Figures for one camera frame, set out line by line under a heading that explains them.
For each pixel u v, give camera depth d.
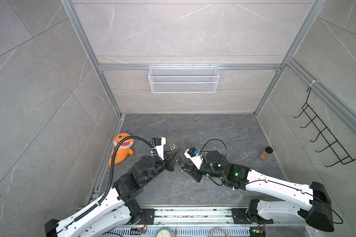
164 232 0.66
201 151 0.56
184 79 1.01
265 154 0.89
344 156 0.59
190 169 0.61
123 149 0.92
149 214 0.73
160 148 0.57
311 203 0.40
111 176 0.47
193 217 0.75
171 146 0.63
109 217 0.56
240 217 0.73
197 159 0.59
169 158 0.56
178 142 1.04
